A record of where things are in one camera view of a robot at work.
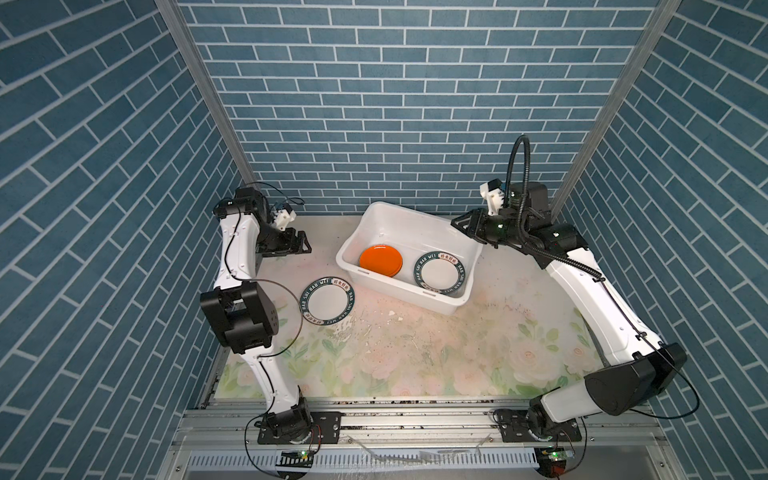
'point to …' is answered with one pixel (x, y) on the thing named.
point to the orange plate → (384, 259)
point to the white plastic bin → (412, 233)
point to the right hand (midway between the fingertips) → (450, 219)
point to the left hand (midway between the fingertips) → (297, 247)
